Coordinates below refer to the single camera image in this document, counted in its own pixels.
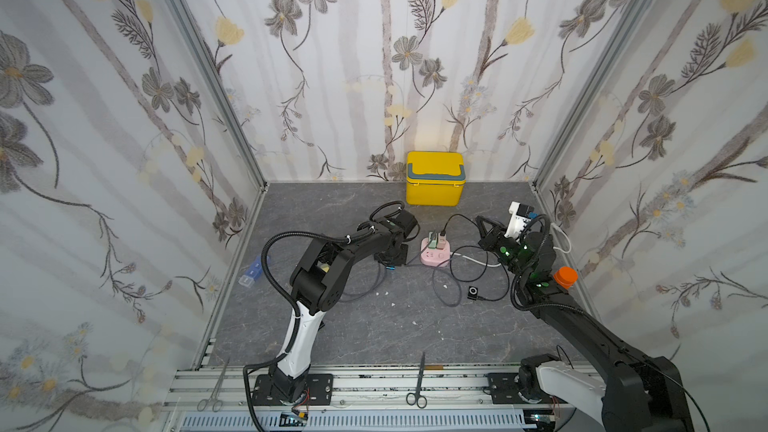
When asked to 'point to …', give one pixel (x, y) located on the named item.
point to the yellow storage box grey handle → (435, 178)
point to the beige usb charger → (441, 240)
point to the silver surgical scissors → (217, 404)
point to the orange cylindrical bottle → (566, 276)
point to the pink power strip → (434, 257)
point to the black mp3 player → (472, 293)
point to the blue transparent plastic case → (254, 272)
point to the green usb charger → (432, 240)
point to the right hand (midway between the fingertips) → (484, 217)
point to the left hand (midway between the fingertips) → (400, 261)
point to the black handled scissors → (412, 398)
